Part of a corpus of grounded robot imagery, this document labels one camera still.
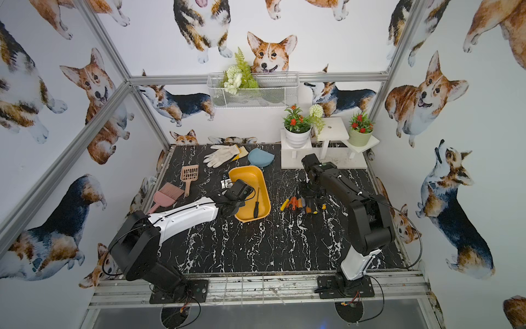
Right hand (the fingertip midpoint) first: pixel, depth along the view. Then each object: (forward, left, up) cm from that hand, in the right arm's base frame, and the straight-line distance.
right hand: (307, 192), depth 90 cm
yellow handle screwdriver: (+1, +9, -8) cm, 12 cm away
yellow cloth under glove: (+32, +33, -8) cm, 47 cm away
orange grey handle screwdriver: (-1, +7, -7) cm, 10 cm away
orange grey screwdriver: (-1, +6, -7) cm, 9 cm away
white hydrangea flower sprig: (+26, -4, +24) cm, 36 cm away
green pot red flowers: (+23, -25, +16) cm, 38 cm away
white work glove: (+28, +45, -6) cm, 53 cm away
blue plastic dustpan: (+29, +23, -10) cm, 38 cm away
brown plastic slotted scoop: (+18, +61, -9) cm, 64 cm away
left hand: (0, +31, +2) cm, 31 cm away
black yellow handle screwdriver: (-5, -1, -7) cm, 8 cm away
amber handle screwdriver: (-2, +3, -6) cm, 7 cm away
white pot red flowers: (+20, +4, +20) cm, 29 cm away
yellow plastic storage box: (+10, +24, -1) cm, 26 cm away
